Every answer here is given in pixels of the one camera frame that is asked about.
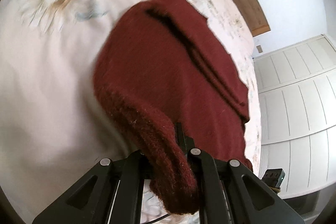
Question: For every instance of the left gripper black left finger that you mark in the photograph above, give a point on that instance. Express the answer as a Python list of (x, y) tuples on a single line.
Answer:
[(110, 192)]

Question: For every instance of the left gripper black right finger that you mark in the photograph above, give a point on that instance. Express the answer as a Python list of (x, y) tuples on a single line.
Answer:
[(228, 192)]

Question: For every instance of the dark red knitted sweater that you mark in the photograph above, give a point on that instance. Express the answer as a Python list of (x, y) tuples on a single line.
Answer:
[(161, 65)]

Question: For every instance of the black device on stand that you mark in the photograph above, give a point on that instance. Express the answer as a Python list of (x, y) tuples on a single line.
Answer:
[(273, 178)]

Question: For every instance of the floral cream bed duvet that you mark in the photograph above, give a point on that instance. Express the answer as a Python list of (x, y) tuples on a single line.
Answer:
[(52, 130)]

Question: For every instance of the white panelled wardrobe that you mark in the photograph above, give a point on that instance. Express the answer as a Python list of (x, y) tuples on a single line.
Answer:
[(296, 87)]

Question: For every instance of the beige wall switch plate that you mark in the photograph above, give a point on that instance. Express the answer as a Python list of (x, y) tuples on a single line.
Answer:
[(259, 49)]

